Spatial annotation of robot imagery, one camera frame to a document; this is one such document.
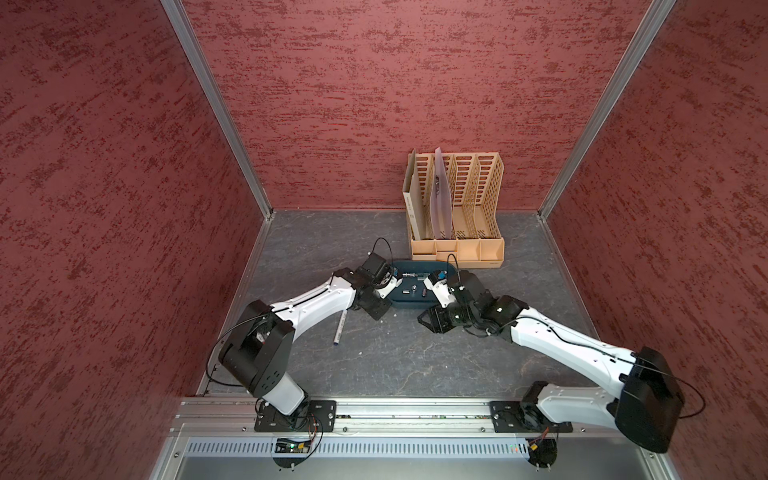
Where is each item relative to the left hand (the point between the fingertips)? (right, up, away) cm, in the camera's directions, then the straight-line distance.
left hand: (377, 310), depth 87 cm
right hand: (+13, -1, -9) cm, 16 cm away
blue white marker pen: (-12, -6, +1) cm, 13 cm away
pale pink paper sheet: (+24, +38, +30) cm, 54 cm away
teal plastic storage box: (+11, +3, +10) cm, 15 cm away
